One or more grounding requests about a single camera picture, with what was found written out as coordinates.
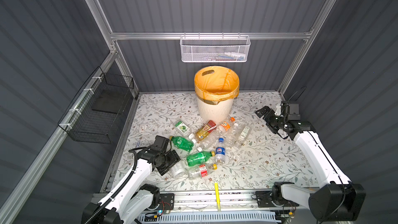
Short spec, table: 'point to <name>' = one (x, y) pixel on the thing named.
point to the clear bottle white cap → (231, 137)
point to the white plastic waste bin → (219, 113)
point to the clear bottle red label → (201, 171)
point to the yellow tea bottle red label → (208, 127)
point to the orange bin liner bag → (215, 84)
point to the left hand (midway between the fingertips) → (176, 162)
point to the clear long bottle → (211, 141)
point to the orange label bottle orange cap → (224, 127)
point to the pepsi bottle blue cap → (220, 153)
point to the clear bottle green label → (241, 140)
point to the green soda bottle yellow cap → (195, 159)
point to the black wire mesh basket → (93, 114)
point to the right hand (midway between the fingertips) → (262, 117)
